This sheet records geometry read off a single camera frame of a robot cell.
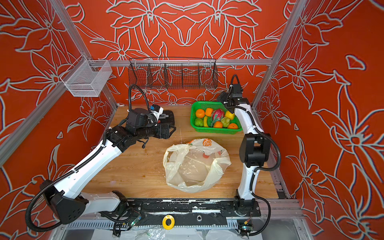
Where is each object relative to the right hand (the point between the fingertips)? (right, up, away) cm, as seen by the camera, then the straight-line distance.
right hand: (221, 98), depth 92 cm
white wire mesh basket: (-85, +13, 0) cm, 86 cm away
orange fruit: (-12, -9, +17) cm, 23 cm away
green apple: (+5, -15, +8) cm, 18 cm away
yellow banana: (-8, -15, +13) cm, 22 cm away
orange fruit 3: (0, -17, +9) cm, 19 cm away
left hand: (-30, -16, -21) cm, 40 cm away
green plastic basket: (+11, -18, +8) cm, 23 cm away
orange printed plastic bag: (-16, -41, -5) cm, 44 cm away
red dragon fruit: (0, -11, +11) cm, 15 cm away
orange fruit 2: (-6, -8, +15) cm, 18 cm away
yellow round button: (-28, -63, -24) cm, 73 cm away
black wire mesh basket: (-31, +18, +6) cm, 36 cm away
